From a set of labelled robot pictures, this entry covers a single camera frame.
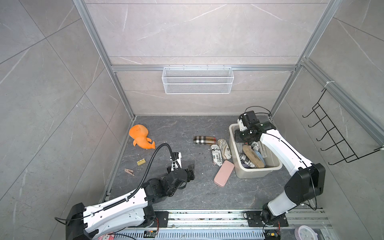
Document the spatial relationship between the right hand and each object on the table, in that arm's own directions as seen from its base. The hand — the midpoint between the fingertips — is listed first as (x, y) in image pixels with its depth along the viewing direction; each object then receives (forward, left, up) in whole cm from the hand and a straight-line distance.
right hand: (239, 137), depth 85 cm
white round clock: (-44, -25, -16) cm, 53 cm away
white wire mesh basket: (+40, +23, +13) cm, 48 cm away
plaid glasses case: (+8, +20, -14) cm, 26 cm away
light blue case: (-10, -11, -6) cm, 16 cm away
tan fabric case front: (-13, -6, -2) cm, 14 cm away
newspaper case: (-11, -2, -5) cm, 13 cm away
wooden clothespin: (-13, +66, -17) cm, 70 cm away
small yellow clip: (-7, +60, -16) cm, 63 cm away
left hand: (-16, +28, 0) cm, 33 cm away
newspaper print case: (-4, +12, -13) cm, 18 cm away
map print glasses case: (+1, +6, -14) cm, 15 cm away
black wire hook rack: (-15, -37, +14) cm, 42 cm away
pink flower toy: (-45, +65, -13) cm, 80 cm away
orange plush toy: (+12, +64, -10) cm, 66 cm away
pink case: (-15, +9, -16) cm, 24 cm away
